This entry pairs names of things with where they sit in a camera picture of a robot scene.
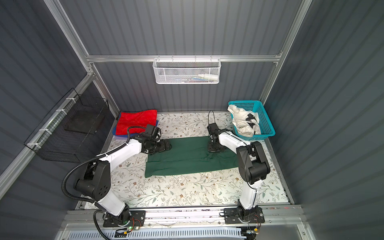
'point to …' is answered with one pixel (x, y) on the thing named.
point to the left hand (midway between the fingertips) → (166, 148)
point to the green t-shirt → (189, 156)
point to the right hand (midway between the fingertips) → (215, 150)
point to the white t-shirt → (246, 122)
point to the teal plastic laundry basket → (267, 129)
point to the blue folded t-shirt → (114, 132)
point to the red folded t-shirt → (142, 118)
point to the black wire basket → (67, 139)
